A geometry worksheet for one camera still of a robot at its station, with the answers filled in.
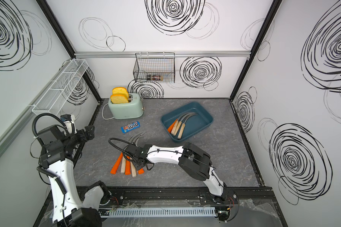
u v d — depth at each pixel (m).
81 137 0.63
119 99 0.93
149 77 0.89
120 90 0.96
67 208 0.39
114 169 0.82
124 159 0.85
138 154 0.65
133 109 1.01
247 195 0.76
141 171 0.80
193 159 0.51
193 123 1.05
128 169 0.82
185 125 1.02
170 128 0.99
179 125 1.01
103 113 1.11
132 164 0.74
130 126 1.02
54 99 0.74
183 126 0.99
